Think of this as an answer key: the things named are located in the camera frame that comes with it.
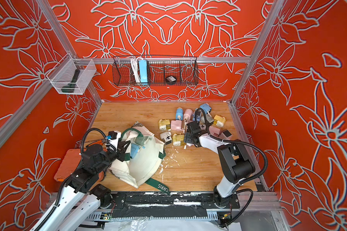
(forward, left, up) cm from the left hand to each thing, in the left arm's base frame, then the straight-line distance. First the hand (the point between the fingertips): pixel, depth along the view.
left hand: (129, 140), depth 72 cm
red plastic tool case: (-7, +39, -18) cm, 44 cm away
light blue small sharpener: (+32, -36, -17) cm, 51 cm away
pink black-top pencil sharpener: (+18, -56, -15) cm, 61 cm away
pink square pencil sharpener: (+24, -24, -17) cm, 38 cm away
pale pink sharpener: (+23, -50, -20) cm, 59 cm away
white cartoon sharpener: (+14, -17, -17) cm, 28 cm away
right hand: (+17, -34, -19) cm, 42 cm away
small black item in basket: (+45, -18, +6) cm, 49 cm away
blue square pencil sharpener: (+43, -46, -17) cm, 65 cm away
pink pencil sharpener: (+32, -31, -15) cm, 47 cm away
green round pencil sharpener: (+9, -1, -16) cm, 18 cm away
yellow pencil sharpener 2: (+12, -25, -17) cm, 33 cm away
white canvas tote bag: (-6, -3, -22) cm, 23 cm away
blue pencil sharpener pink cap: (+34, -25, -15) cm, 45 cm away
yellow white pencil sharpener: (+31, -54, -18) cm, 65 cm away
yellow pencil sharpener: (+25, -15, -18) cm, 34 cm away
